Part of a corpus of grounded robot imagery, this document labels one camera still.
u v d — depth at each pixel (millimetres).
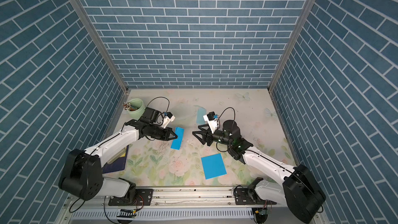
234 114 583
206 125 750
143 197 732
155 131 719
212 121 666
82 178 415
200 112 1056
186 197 753
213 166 877
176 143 839
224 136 655
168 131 737
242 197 734
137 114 930
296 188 406
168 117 787
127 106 880
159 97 726
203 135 666
